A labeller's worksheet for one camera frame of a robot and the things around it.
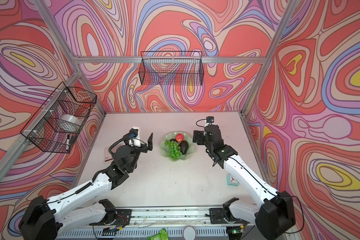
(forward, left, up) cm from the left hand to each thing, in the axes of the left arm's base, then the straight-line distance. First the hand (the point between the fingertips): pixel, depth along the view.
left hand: (144, 131), depth 75 cm
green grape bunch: (+1, -14, -19) cm, 24 cm away
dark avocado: (+4, -21, -21) cm, 30 cm away
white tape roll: (+4, +36, +5) cm, 37 cm away
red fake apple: (+10, -18, -19) cm, 28 cm away
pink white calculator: (0, +28, -24) cm, 37 cm away
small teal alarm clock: (-16, -48, -25) cm, 56 cm away
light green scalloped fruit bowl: (+12, -12, -21) cm, 27 cm away
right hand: (+2, -31, -6) cm, 32 cm away
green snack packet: (-41, -10, -25) cm, 50 cm away
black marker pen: (-8, +37, -2) cm, 37 cm away
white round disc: (-41, -22, -22) cm, 52 cm away
